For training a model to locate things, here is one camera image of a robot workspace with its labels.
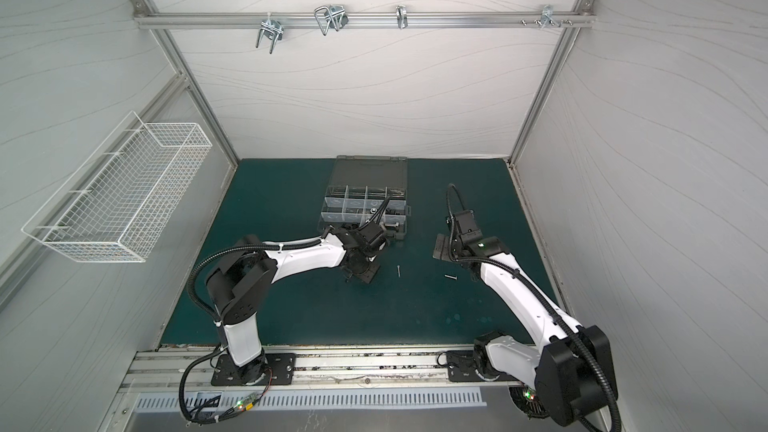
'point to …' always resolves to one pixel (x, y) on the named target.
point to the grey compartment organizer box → (359, 188)
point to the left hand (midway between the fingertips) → (373, 269)
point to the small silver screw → (398, 269)
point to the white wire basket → (120, 203)
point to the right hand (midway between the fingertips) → (461, 241)
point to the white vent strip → (221, 400)
